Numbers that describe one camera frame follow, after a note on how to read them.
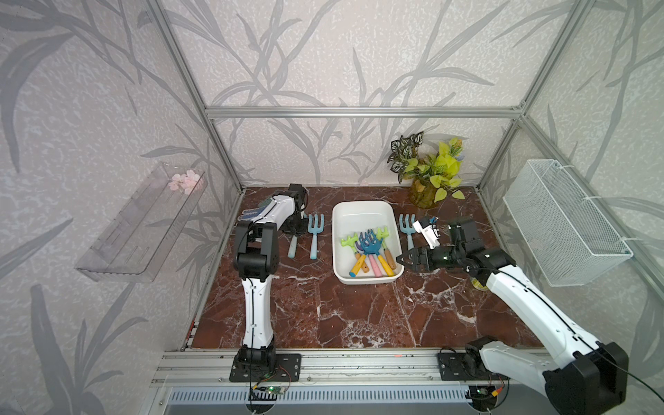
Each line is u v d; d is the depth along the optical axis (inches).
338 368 29.7
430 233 26.6
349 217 42.6
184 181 30.2
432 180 36.9
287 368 28.6
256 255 23.1
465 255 23.1
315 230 41.3
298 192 35.6
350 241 39.9
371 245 39.1
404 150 41.2
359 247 38.9
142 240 27.4
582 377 14.5
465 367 28.4
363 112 37.5
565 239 23.6
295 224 35.3
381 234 40.3
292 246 38.1
